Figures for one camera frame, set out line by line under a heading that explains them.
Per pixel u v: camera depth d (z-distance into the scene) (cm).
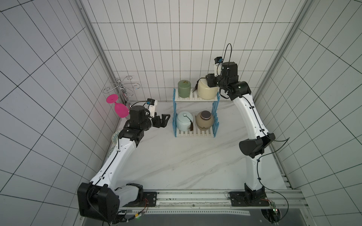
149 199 73
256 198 64
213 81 70
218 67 64
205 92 78
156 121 67
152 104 66
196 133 97
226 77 59
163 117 68
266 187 63
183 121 92
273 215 70
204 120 90
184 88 80
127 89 90
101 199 37
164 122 68
